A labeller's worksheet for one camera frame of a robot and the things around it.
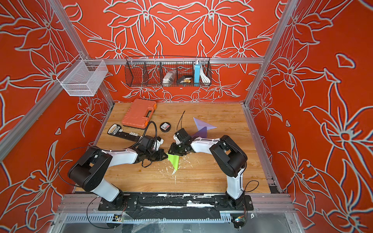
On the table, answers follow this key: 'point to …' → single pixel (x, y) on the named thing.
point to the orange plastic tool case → (136, 116)
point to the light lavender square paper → (200, 124)
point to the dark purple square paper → (202, 133)
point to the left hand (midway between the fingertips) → (168, 155)
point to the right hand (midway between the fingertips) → (167, 153)
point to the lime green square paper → (174, 159)
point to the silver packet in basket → (169, 78)
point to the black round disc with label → (165, 127)
